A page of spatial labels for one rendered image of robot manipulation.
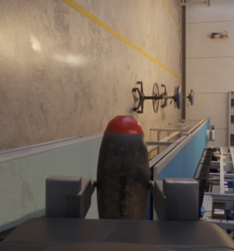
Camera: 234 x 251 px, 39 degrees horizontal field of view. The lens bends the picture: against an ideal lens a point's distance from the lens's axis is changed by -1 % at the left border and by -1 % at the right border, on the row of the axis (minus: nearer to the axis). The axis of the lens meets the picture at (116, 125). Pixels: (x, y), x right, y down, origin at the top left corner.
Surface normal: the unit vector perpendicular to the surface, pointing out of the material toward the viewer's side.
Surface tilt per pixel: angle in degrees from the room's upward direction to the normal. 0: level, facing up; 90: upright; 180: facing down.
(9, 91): 0
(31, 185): 0
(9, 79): 0
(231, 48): 90
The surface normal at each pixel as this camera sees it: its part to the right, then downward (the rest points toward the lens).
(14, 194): 0.96, 0.01
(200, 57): -0.29, 0.05
